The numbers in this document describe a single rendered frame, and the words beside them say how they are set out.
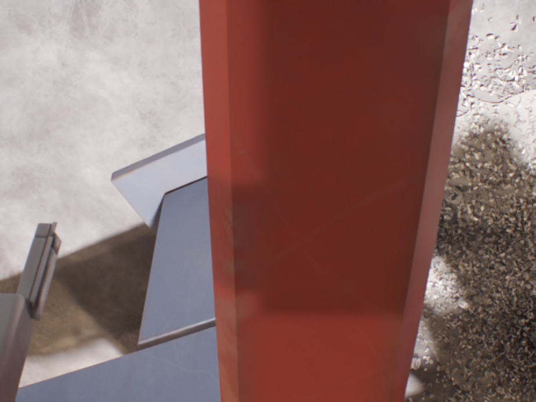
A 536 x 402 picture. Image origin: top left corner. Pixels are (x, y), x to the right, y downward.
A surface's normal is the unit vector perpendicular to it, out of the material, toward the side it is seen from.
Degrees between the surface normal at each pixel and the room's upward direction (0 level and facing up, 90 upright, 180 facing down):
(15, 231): 0
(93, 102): 0
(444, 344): 2
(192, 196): 90
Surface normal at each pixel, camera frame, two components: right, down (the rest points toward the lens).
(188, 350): -0.47, -0.67
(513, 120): -0.03, 0.65
